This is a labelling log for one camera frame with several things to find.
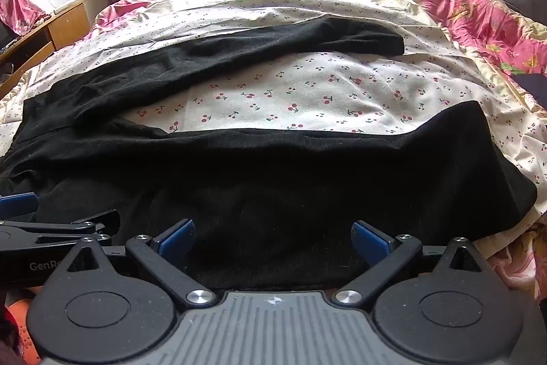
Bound dark monitor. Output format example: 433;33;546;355
0;22;21;50

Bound wooden desk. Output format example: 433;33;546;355
0;0;91;97

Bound cherry print white sheet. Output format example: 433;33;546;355
0;0;547;230

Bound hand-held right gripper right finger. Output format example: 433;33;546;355
333;220;497;309

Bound cherry print bed sheet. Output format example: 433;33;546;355
23;0;547;188

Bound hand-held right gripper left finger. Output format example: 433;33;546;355
46;219;216;309

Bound dark blue flat case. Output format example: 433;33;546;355
510;73;547;103

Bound pink crumpled cloth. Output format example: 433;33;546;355
0;0;53;37

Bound black pants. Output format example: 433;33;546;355
0;16;538;293

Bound pale pink patterned cloth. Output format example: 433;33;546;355
486;226;547;308

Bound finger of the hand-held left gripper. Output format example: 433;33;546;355
0;210;119;259
0;192;40;221

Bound orange cloth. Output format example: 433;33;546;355
2;287;45;365

